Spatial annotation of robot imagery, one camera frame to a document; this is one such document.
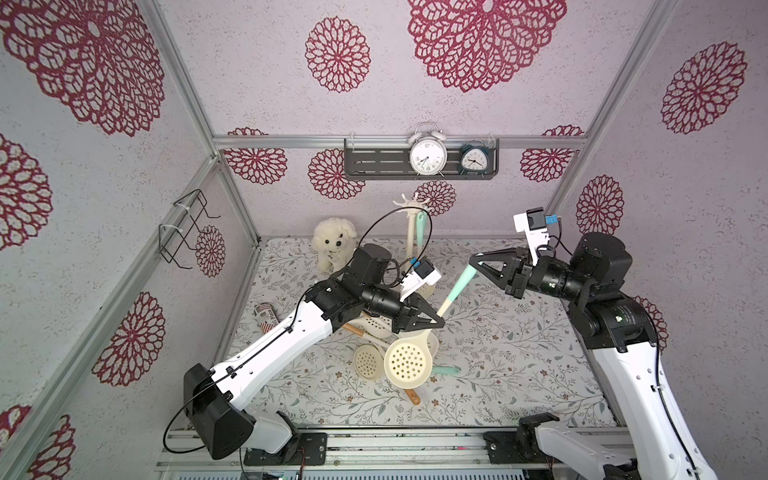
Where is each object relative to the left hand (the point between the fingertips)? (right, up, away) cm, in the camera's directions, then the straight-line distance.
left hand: (436, 324), depth 61 cm
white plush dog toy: (-27, +20, +38) cm, 51 cm away
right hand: (+5, +13, -6) cm, 15 cm away
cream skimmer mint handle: (-6, -8, +2) cm, 10 cm away
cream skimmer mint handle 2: (+8, -19, +27) cm, 33 cm away
